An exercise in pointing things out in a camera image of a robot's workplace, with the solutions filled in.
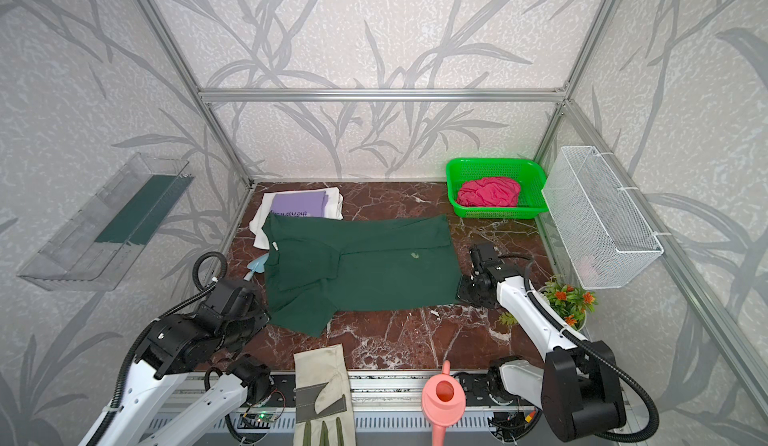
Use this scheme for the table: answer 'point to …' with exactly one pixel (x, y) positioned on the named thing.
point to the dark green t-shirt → (320, 266)
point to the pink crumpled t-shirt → (489, 192)
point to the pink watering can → (444, 401)
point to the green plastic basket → (528, 171)
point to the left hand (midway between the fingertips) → (278, 306)
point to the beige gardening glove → (323, 405)
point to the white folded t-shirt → (325, 203)
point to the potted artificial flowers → (570, 304)
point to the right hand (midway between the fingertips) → (463, 287)
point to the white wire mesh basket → (604, 233)
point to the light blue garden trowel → (257, 265)
